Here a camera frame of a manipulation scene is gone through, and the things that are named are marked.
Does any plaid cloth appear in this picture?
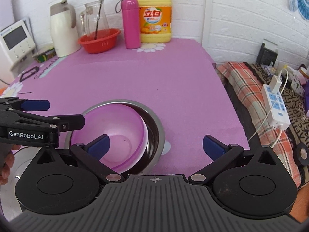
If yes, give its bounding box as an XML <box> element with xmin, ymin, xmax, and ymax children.
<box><xmin>216</xmin><ymin>62</ymin><xmax>301</xmax><ymax>188</ymax></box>

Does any person's left hand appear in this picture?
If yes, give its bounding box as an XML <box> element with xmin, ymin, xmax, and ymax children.
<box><xmin>0</xmin><ymin>151</ymin><xmax>15</xmax><ymax>185</ymax></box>

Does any clear glass pitcher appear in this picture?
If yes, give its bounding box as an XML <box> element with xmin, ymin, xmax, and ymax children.
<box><xmin>80</xmin><ymin>1</ymin><xmax>109</xmax><ymax>36</ymax></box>

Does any black stirring stick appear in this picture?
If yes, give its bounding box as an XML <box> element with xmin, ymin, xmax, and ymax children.
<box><xmin>94</xmin><ymin>0</ymin><xmax>103</xmax><ymax>40</ymax></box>

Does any white power strip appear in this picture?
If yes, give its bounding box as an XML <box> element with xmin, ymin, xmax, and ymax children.
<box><xmin>261</xmin><ymin>84</ymin><xmax>291</xmax><ymax>131</ymax></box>

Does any red plastic basket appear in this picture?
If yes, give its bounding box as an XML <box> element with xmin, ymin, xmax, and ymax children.
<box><xmin>78</xmin><ymin>28</ymin><xmax>121</xmax><ymax>54</ymax></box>

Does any purple floral tablecloth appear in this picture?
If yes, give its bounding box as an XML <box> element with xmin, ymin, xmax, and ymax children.
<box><xmin>12</xmin><ymin>39</ymin><xmax>249</xmax><ymax>175</ymax></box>

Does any white thermos jug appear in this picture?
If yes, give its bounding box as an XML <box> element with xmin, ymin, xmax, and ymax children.
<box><xmin>50</xmin><ymin>0</ymin><xmax>81</xmax><ymax>58</ymax></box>

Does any white charging cable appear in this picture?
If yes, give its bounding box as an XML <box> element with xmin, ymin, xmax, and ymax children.
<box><xmin>247</xmin><ymin>67</ymin><xmax>290</xmax><ymax>148</ymax></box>

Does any purple paper bag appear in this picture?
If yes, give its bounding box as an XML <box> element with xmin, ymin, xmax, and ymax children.
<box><xmin>300</xmin><ymin>78</ymin><xmax>309</xmax><ymax>97</ymax></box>

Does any purple plastic bowl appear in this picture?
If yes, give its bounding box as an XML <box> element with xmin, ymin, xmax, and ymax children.
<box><xmin>70</xmin><ymin>104</ymin><xmax>148</xmax><ymax>173</ymax></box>

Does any white gold-rimmed plate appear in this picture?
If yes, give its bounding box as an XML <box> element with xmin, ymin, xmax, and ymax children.
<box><xmin>1</xmin><ymin>147</ymin><xmax>40</xmax><ymax>221</ymax></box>

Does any white water dispenser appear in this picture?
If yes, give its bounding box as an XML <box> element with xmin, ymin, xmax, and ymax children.
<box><xmin>1</xmin><ymin>17</ymin><xmax>36</xmax><ymax>85</ymax></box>

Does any stainless steel bowl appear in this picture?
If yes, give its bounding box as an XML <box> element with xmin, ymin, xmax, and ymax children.
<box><xmin>65</xmin><ymin>100</ymin><xmax>165</xmax><ymax>175</ymax></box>

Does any pink thermos bottle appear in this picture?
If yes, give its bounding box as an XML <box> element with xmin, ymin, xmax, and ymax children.
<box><xmin>115</xmin><ymin>0</ymin><xmax>141</xmax><ymax>49</ymax></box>

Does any leopard pattern cloth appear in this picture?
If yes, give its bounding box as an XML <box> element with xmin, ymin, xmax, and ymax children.
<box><xmin>244</xmin><ymin>62</ymin><xmax>309</xmax><ymax>175</ymax></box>

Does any yellow detergent bottle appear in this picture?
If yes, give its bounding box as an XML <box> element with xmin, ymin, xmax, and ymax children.
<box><xmin>137</xmin><ymin>0</ymin><xmax>172</xmax><ymax>44</ymax></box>

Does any white phone charger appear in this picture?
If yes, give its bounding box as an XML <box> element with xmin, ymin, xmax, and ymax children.
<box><xmin>269</xmin><ymin>75</ymin><xmax>282</xmax><ymax>94</ymax></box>

